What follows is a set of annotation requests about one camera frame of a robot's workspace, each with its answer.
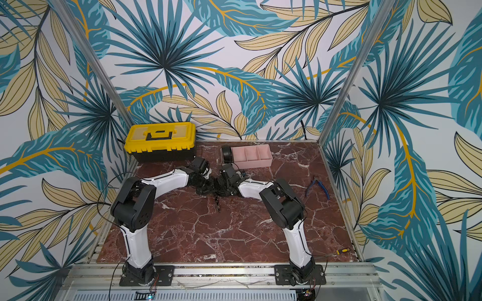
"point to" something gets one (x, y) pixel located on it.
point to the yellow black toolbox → (159, 142)
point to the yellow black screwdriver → (343, 250)
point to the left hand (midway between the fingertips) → (217, 191)
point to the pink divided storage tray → (250, 157)
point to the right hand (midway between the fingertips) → (216, 179)
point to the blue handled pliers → (320, 182)
